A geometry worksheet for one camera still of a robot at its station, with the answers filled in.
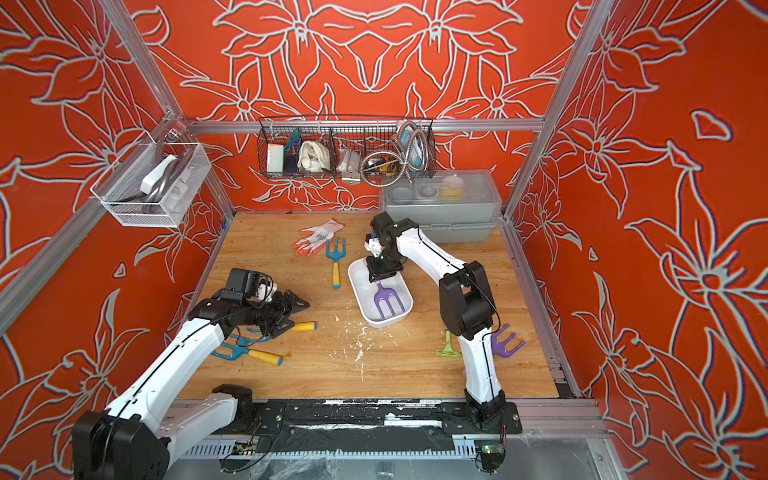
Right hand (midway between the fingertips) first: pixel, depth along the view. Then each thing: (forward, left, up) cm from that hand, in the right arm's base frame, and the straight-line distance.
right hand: (367, 277), depth 90 cm
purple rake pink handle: (-5, -5, -1) cm, 7 cm away
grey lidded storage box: (+24, -27, +8) cm, 36 cm away
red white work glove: (+22, +21, -8) cm, 32 cm away
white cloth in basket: (+28, +17, +24) cm, 41 cm away
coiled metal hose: (+24, -5, +22) cm, 33 cm away
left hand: (-13, +16, +4) cm, 21 cm away
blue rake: (+15, +13, -9) cm, 22 cm away
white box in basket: (+28, +29, +24) cm, 47 cm away
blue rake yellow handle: (-21, +36, -6) cm, 42 cm away
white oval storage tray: (-1, +1, -8) cm, 8 cm away
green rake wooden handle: (-18, -24, -10) cm, 32 cm away
